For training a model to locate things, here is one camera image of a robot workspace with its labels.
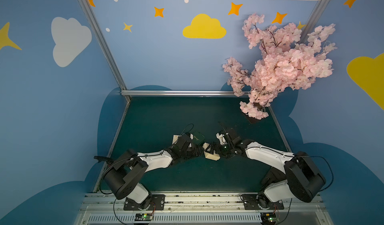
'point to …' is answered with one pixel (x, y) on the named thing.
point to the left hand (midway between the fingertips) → (205, 151)
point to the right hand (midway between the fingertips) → (212, 150)
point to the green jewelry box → (198, 138)
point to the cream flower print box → (213, 156)
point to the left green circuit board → (143, 217)
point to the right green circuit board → (269, 218)
